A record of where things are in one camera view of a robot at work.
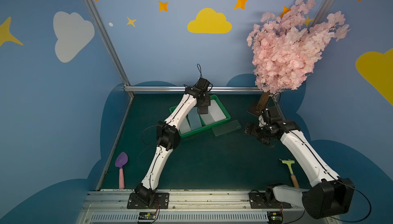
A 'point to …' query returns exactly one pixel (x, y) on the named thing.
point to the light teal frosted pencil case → (194, 118)
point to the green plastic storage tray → (185, 130)
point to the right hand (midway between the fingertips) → (252, 132)
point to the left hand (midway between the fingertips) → (205, 100)
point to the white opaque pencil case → (216, 111)
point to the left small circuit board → (146, 216)
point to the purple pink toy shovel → (121, 160)
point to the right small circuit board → (275, 217)
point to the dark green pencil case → (226, 128)
